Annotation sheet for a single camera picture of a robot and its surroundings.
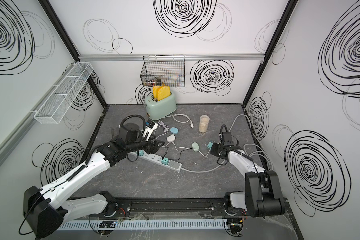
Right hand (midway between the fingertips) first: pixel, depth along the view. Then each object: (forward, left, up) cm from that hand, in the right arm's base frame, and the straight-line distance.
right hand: (215, 149), depth 90 cm
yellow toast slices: (+34, +36, +16) cm, 52 cm away
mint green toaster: (+27, +40, +6) cm, 48 cm away
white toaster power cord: (+23, +15, -3) cm, 27 cm away
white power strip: (-11, +24, -1) cm, 26 cm away
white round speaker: (+9, +28, -2) cm, 30 cm away
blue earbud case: (+15, +27, -2) cm, 31 cm away
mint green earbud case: (+3, +12, -3) cm, 13 cm away
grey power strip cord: (-9, 0, -4) cm, 10 cm away
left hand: (-5, +32, +18) cm, 37 cm away
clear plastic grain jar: (+17, +7, +4) cm, 19 cm away
